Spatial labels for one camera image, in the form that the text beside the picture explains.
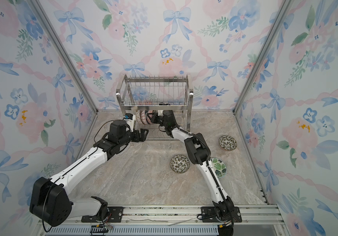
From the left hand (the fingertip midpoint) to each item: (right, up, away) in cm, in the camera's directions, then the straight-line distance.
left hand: (142, 128), depth 82 cm
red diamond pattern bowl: (-3, +8, +19) cm, 21 cm away
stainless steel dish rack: (-2, +26, +31) cm, 40 cm away
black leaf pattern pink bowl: (+55, -10, +18) cm, 58 cm away
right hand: (0, +10, +20) cm, 22 cm away
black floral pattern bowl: (0, +6, +19) cm, 20 cm away
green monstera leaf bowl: (+45, -23, +6) cm, 51 cm away
